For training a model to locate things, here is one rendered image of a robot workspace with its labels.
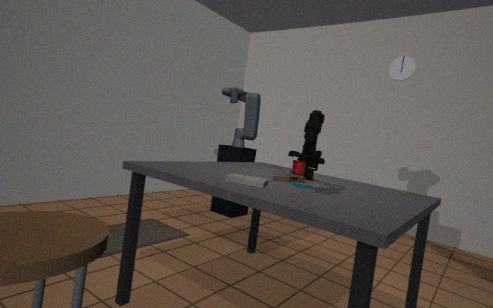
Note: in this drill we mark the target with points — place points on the red cup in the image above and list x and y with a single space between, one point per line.
298 167

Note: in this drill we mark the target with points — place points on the brown wooden plank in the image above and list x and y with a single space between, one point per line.
288 179

